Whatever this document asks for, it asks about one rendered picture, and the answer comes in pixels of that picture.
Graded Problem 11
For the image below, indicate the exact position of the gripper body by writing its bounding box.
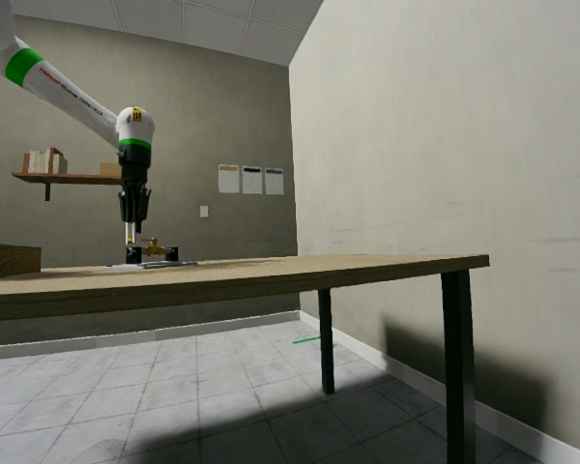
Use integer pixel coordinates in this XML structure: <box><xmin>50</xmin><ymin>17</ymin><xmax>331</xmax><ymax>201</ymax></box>
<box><xmin>121</xmin><ymin>162</ymin><xmax>148</xmax><ymax>199</ymax></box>

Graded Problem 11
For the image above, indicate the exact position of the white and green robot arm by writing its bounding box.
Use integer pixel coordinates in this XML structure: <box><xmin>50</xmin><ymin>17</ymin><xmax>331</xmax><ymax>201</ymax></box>
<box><xmin>0</xmin><ymin>0</ymin><xmax>155</xmax><ymax>169</ymax></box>

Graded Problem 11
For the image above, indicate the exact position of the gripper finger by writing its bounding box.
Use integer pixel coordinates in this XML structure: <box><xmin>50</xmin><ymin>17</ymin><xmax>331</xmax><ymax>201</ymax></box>
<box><xmin>118</xmin><ymin>188</ymin><xmax>132</xmax><ymax>244</ymax></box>
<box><xmin>130</xmin><ymin>185</ymin><xmax>152</xmax><ymax>244</ymax></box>

